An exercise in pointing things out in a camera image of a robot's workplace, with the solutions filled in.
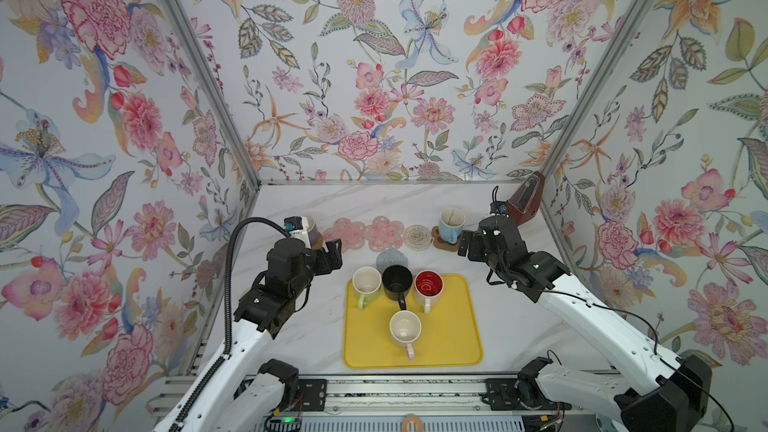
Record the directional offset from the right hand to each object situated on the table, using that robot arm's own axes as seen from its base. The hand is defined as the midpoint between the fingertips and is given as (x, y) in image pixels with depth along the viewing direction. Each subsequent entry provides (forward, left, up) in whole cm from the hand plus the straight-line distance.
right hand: (476, 236), depth 79 cm
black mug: (-5, +20, -18) cm, 27 cm away
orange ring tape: (-38, +16, -21) cm, 47 cm away
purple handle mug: (+12, +49, -18) cm, 54 cm away
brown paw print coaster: (+12, +6, -21) cm, 25 cm away
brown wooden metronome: (+23, -23, -11) cm, 34 cm away
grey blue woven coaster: (+5, +23, -20) cm, 31 cm away
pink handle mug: (-18, +18, -18) cm, 31 cm away
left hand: (-6, +37, +2) cm, 37 cm away
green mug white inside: (-5, +30, -18) cm, 35 cm away
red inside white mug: (-6, +11, -20) cm, 23 cm away
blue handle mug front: (+18, +2, -17) cm, 25 cm away
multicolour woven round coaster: (+14, +14, -21) cm, 28 cm away
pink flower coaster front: (+15, +37, -22) cm, 46 cm away
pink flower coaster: (+15, +25, -22) cm, 37 cm away
